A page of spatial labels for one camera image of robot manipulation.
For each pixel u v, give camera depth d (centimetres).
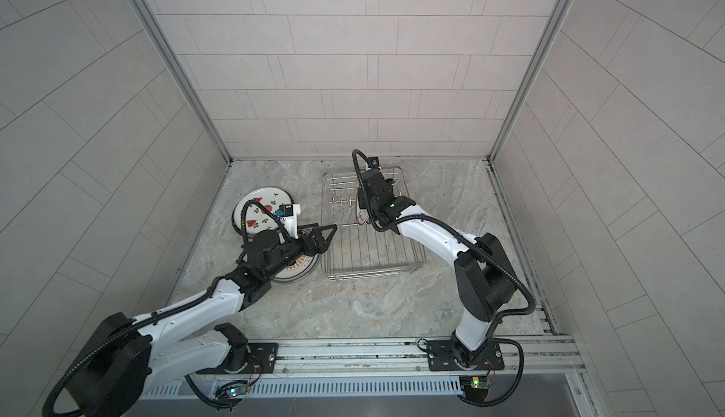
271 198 103
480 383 69
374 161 73
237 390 65
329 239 72
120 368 39
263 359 71
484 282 45
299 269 83
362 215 94
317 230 68
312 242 68
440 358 71
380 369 71
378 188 64
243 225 58
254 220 96
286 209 68
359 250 89
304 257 69
